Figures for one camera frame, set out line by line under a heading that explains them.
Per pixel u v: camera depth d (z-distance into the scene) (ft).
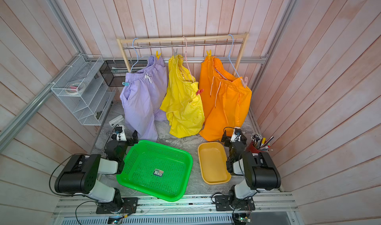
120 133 2.49
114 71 2.89
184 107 3.05
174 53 2.81
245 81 2.22
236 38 2.91
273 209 2.40
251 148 2.72
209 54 2.82
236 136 2.47
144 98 2.63
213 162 3.05
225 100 2.83
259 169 1.54
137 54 3.04
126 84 2.19
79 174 1.52
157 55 3.13
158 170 2.76
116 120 3.43
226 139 2.69
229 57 3.20
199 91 2.19
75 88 2.43
